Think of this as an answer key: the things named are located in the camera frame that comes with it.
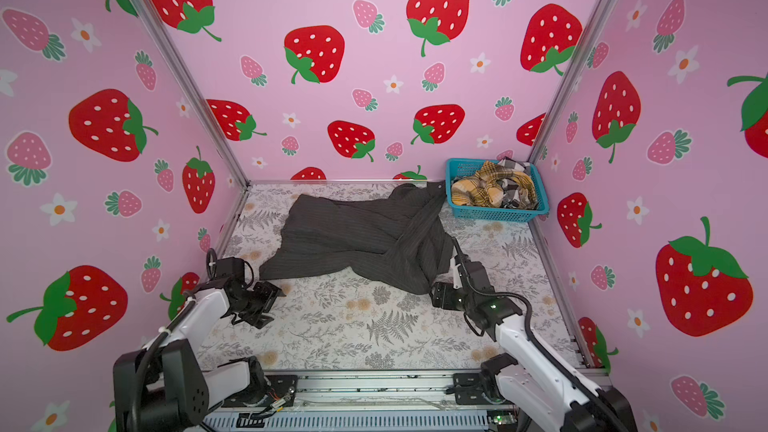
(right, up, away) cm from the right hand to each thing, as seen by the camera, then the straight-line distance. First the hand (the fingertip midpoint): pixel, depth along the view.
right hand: (439, 289), depth 84 cm
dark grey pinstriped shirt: (-11, +13, +14) cm, 22 cm away
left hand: (-47, -4, +3) cm, 47 cm away
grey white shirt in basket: (+28, +28, +16) cm, 43 cm away
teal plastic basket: (+14, +40, +34) cm, 54 cm away
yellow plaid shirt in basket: (+20, +31, +21) cm, 42 cm away
